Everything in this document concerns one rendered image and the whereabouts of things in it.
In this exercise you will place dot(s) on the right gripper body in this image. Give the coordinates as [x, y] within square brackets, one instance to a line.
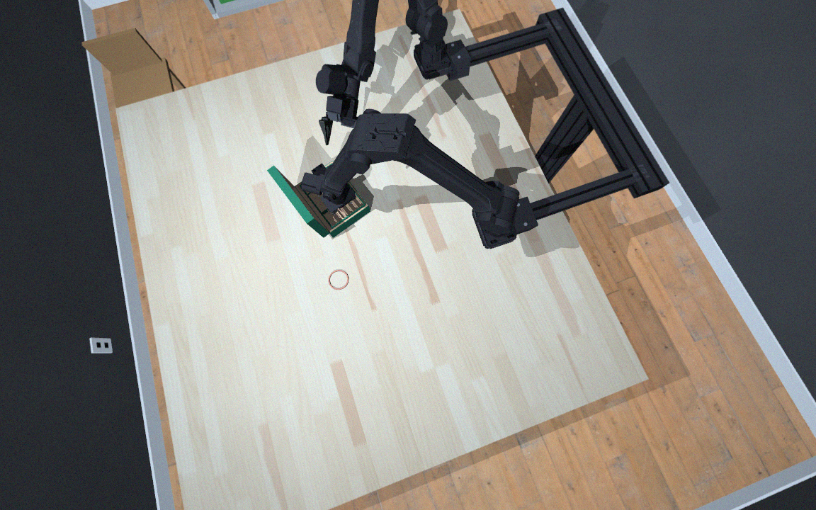
[348, 122]

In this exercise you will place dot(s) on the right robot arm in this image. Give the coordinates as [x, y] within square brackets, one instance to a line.
[359, 53]

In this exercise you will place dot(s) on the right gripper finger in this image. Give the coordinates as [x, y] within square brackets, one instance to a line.
[326, 126]

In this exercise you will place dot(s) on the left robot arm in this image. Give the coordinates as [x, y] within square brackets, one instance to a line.
[382, 137]

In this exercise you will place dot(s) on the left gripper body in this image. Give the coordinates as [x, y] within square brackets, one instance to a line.
[334, 205]

